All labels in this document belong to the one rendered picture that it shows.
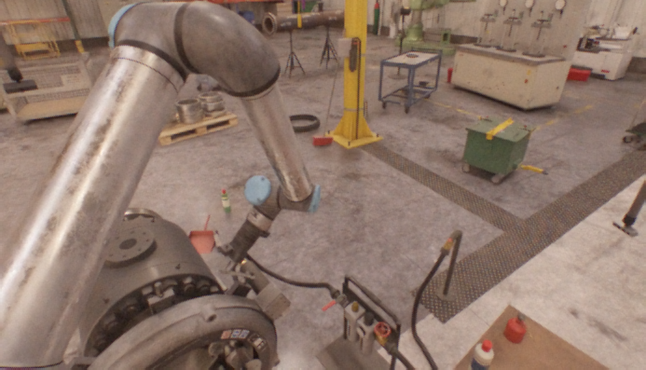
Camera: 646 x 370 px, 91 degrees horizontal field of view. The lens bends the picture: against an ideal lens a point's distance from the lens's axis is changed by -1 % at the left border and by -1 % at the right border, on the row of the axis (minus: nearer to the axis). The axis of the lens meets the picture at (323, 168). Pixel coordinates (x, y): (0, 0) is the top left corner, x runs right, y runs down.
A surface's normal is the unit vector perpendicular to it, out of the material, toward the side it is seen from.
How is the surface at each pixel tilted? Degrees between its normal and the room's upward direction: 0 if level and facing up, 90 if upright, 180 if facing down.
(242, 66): 92
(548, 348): 0
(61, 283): 72
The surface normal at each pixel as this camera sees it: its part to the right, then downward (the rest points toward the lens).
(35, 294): 0.59, -0.21
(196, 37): -0.07, 0.32
